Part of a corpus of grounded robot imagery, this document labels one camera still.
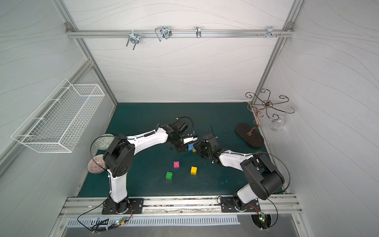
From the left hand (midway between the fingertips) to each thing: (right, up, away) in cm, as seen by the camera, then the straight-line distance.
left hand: (185, 146), depth 90 cm
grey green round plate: (-54, +2, +6) cm, 55 cm away
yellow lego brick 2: (+5, -12, -8) cm, 15 cm away
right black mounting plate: (+23, -26, -17) cm, 38 cm away
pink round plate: (-53, -10, -4) cm, 54 cm away
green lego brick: (-9, -14, -10) cm, 19 cm away
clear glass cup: (+54, +14, -4) cm, 56 cm away
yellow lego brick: (+5, -3, +2) cm, 6 cm away
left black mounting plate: (-25, -27, -17) cm, 40 cm away
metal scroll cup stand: (+41, +25, -11) cm, 49 cm away
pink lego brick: (-5, -10, -4) cm, 12 cm away
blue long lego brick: (+3, 0, -2) cm, 4 cm away
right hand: (+5, 0, 0) cm, 5 cm away
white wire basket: (-59, +14, -25) cm, 66 cm away
